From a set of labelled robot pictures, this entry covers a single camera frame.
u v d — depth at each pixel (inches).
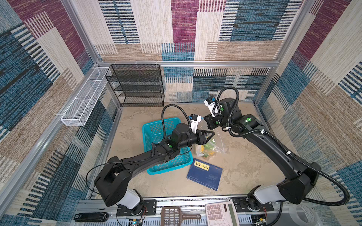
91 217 26.5
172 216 28.1
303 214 28.2
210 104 25.4
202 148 33.5
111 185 16.4
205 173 33.2
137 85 43.1
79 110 36.6
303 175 15.6
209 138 27.3
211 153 34.9
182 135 23.1
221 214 27.6
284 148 17.3
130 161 18.3
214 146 27.6
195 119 26.9
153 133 39.4
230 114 21.0
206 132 26.5
